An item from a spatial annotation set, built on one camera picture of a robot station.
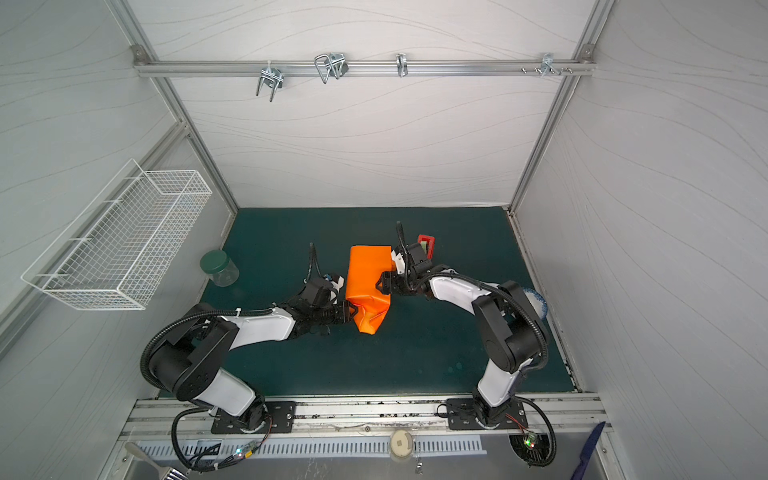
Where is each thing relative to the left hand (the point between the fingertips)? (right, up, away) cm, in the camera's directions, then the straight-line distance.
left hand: (358, 306), depth 91 cm
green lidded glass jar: (-43, +12, 0) cm, 45 cm away
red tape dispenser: (+23, +19, +9) cm, 31 cm away
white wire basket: (-53, +19, -23) cm, 61 cm away
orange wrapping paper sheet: (+2, +12, +5) cm, 13 cm away
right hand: (+10, +8, +1) cm, 13 cm away
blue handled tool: (+57, -30, -21) cm, 68 cm away
